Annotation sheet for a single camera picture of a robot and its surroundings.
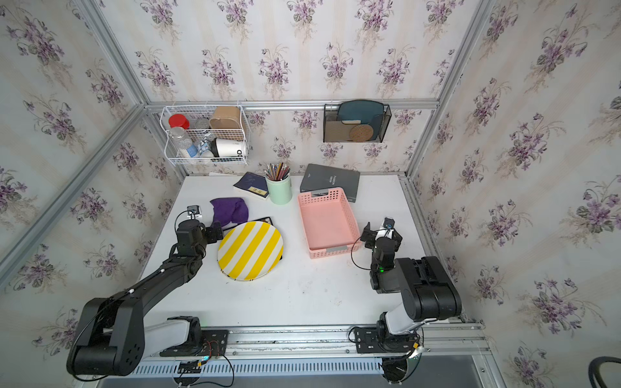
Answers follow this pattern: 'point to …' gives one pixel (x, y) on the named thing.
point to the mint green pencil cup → (280, 191)
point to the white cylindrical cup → (228, 147)
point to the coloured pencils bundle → (277, 172)
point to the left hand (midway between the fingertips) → (209, 223)
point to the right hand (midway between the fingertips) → (385, 227)
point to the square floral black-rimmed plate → (264, 219)
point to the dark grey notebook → (317, 177)
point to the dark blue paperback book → (254, 184)
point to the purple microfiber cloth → (230, 209)
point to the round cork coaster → (361, 132)
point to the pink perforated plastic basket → (328, 224)
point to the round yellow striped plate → (250, 251)
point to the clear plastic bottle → (180, 141)
